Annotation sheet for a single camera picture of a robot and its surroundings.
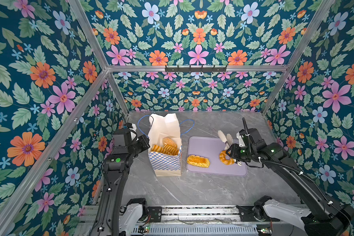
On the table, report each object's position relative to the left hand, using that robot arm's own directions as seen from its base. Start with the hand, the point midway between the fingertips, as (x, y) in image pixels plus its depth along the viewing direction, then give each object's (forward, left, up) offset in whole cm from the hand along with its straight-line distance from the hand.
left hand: (151, 134), depth 71 cm
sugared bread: (+3, -8, -22) cm, 23 cm away
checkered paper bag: (+14, -2, -11) cm, 18 cm away
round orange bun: (+11, -7, -24) cm, 27 cm away
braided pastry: (-4, -24, -25) cm, 35 cm away
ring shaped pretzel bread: (-2, -40, -25) cm, 47 cm away
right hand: (-7, -38, -8) cm, 40 cm away
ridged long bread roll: (+1, 0, -15) cm, 15 cm away
